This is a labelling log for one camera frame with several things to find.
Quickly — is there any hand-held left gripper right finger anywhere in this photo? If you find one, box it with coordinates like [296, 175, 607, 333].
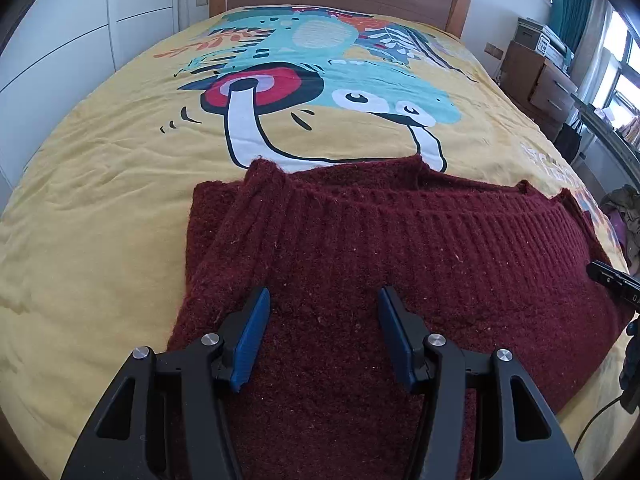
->
[377, 286, 586, 480]

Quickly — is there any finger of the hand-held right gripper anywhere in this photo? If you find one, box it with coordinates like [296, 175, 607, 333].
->
[586, 260, 640, 308]

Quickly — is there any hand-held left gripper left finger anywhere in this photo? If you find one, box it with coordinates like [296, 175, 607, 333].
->
[60, 286, 273, 480]

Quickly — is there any dark red knit sweater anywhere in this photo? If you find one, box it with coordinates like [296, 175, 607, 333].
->
[165, 155, 636, 480]

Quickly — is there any olive jacket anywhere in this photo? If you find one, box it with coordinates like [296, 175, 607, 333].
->
[600, 185, 640, 261]

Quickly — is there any long desk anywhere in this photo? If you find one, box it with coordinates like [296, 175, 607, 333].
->
[570, 92, 640, 181]

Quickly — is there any black bag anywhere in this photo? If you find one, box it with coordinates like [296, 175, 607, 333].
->
[554, 120, 583, 163]

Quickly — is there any window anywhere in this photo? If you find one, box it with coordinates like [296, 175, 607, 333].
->
[600, 5, 640, 126]

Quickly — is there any yellow printed bedspread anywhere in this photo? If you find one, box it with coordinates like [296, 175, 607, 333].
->
[0, 6, 640, 480]

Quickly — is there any wooden dresser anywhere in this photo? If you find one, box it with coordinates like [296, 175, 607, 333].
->
[501, 40, 580, 123]

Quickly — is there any white printer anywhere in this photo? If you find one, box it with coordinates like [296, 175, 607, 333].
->
[515, 17, 573, 68]

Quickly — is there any teal curtain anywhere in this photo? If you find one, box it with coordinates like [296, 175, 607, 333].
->
[547, 0, 608, 56]

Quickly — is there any white wardrobe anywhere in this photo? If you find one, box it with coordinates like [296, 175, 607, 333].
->
[0, 0, 213, 196]

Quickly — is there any black cable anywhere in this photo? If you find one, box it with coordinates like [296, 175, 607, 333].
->
[572, 399, 626, 453]

